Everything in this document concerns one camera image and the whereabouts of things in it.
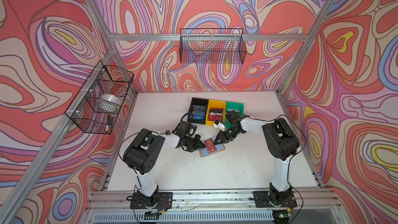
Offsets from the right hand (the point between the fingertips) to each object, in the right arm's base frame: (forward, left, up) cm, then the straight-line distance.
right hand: (217, 145), depth 91 cm
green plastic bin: (+25, -11, +7) cm, 28 cm away
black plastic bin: (+29, +10, +7) cm, 32 cm away
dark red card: (0, +4, 0) cm, 4 cm away
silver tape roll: (+7, +52, +33) cm, 62 cm away
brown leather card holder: (-4, +9, 0) cm, 9 cm away
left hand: (-1, +6, +1) cm, 6 cm away
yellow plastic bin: (+29, 0, +5) cm, 29 cm away
